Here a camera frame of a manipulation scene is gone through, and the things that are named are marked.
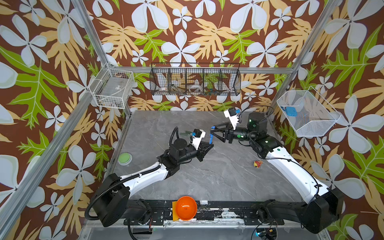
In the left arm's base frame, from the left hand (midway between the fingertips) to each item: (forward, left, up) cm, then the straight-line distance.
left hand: (211, 142), depth 73 cm
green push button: (+4, +52, -25) cm, 58 cm away
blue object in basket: (+21, -48, +1) cm, 53 cm away
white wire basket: (+33, +57, +8) cm, 66 cm away
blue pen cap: (+2, 0, +9) cm, 9 cm away
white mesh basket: (+14, -56, +5) cm, 58 cm away
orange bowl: (-25, +12, -24) cm, 37 cm away
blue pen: (-1, +1, +2) cm, 3 cm away
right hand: (+2, 0, +8) cm, 8 cm away
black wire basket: (+47, +9, +5) cm, 48 cm away
